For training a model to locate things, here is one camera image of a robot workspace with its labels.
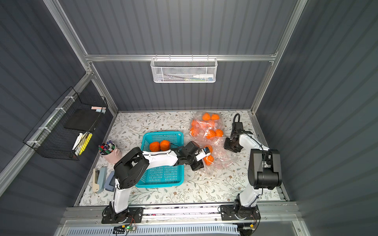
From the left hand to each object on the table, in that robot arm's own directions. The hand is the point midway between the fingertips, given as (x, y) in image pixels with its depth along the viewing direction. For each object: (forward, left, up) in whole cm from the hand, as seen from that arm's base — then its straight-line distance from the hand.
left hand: (202, 162), depth 90 cm
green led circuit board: (-33, +41, -5) cm, 53 cm away
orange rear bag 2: (+19, -7, +4) cm, 20 cm away
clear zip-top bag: (+4, -12, -2) cm, 13 cm away
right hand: (+9, -18, +3) cm, 21 cm away
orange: (+9, +30, +3) cm, 32 cm away
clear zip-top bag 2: (+27, -5, +2) cm, 28 cm away
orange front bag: (-1, -4, +4) cm, 6 cm away
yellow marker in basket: (-2, +57, +25) cm, 63 cm away
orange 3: (+34, -5, +5) cm, 35 cm away
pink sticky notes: (+22, +60, +25) cm, 69 cm away
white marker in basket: (0, +62, +25) cm, 67 cm away
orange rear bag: (+34, -11, +5) cm, 36 cm away
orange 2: (+10, +24, +4) cm, 26 cm away
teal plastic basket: (-8, +21, -3) cm, 23 cm away
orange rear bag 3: (+20, -13, +3) cm, 24 cm away
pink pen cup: (+2, +54, +9) cm, 55 cm away
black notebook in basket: (+12, +64, +26) cm, 71 cm away
